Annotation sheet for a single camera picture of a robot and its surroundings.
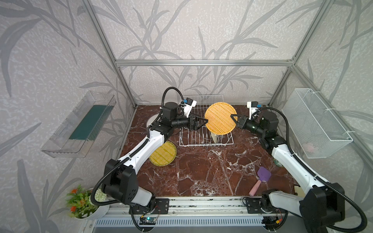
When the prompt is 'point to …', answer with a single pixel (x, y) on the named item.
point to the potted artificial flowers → (80, 206)
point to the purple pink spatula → (263, 174)
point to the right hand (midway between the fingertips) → (231, 115)
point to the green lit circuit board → (148, 221)
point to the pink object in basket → (308, 147)
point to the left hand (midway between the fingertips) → (203, 120)
